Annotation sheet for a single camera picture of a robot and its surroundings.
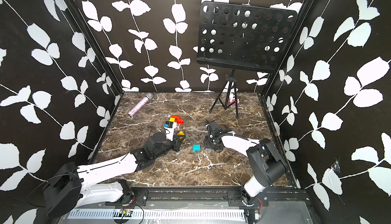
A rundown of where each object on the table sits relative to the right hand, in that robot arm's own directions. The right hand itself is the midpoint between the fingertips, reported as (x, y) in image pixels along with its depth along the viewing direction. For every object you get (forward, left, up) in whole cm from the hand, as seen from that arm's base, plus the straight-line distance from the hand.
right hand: (205, 142), depth 91 cm
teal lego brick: (-3, +5, -1) cm, 6 cm away
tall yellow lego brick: (+17, +22, 0) cm, 28 cm away
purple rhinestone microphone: (+37, +43, +2) cm, 57 cm away
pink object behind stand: (+35, -22, -1) cm, 42 cm away
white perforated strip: (-36, +23, -3) cm, 43 cm away
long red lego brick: (+16, +18, 0) cm, 24 cm away
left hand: (-3, +10, +14) cm, 18 cm away
